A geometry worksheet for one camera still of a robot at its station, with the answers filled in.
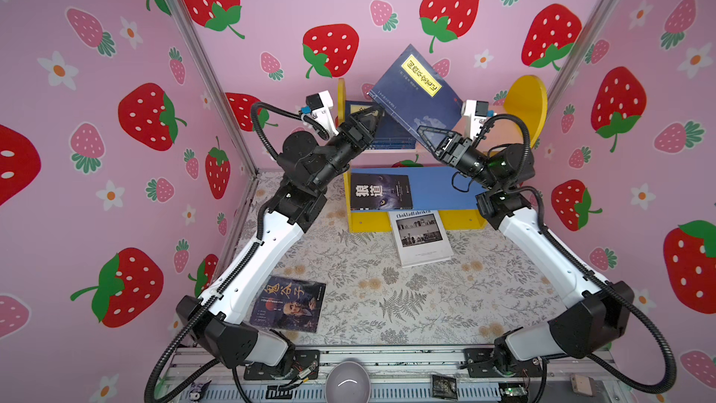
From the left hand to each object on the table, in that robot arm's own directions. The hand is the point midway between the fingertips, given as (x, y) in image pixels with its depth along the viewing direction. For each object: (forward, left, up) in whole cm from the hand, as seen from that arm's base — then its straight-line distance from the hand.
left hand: (381, 111), depth 54 cm
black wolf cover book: (+14, 0, -40) cm, 42 cm away
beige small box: (-39, -52, -54) cm, 84 cm away
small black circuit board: (-40, -17, -54) cm, 69 cm away
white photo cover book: (+3, -16, -52) cm, 54 cm away
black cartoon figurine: (-41, +45, -53) cm, 81 cm away
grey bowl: (-39, +8, -55) cm, 67 cm away
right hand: (-1, -8, -4) cm, 9 cm away
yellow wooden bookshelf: (+25, -10, -41) cm, 49 cm away
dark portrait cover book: (-19, +27, -55) cm, 64 cm away
